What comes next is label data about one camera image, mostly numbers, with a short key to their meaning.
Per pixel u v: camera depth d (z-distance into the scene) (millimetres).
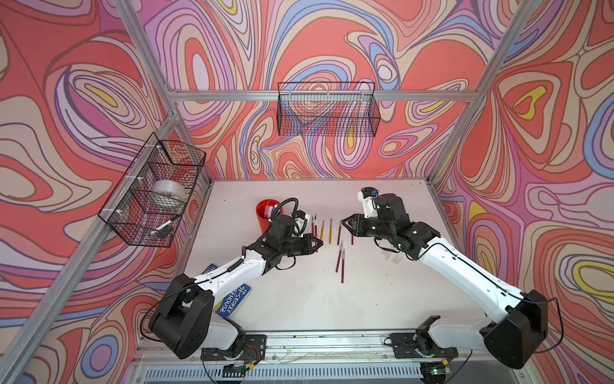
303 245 726
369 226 673
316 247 785
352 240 983
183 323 413
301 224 719
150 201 705
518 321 380
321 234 1006
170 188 736
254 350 723
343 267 908
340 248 959
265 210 955
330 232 1011
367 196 679
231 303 801
